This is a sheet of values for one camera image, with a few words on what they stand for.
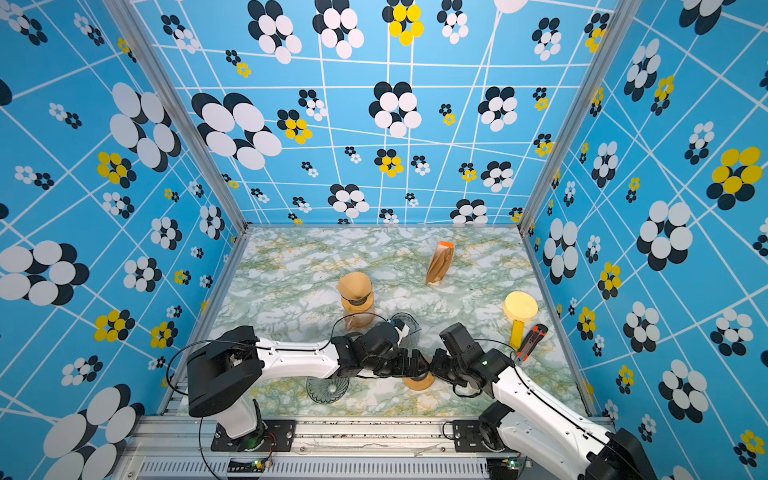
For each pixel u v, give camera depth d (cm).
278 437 73
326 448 73
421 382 80
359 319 93
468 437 72
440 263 99
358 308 87
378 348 65
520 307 96
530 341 89
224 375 45
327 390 80
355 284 86
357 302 87
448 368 72
